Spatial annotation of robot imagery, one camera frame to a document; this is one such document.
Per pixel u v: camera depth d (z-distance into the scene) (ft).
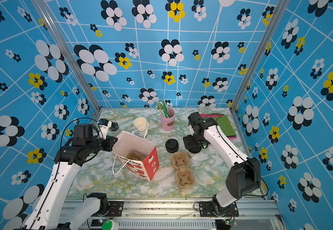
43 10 2.27
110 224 2.06
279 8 2.24
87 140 1.76
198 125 1.92
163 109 3.04
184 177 2.69
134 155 2.93
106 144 2.07
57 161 1.49
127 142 2.59
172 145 3.07
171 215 2.37
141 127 2.93
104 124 2.06
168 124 3.25
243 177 1.39
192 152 2.74
